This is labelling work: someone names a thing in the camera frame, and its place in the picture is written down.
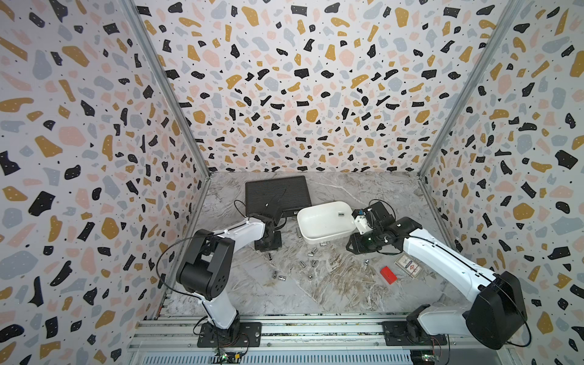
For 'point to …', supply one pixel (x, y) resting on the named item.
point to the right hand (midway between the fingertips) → (349, 247)
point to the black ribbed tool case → (288, 194)
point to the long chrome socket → (298, 232)
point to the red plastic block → (388, 275)
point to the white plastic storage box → (326, 223)
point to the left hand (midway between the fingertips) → (275, 245)
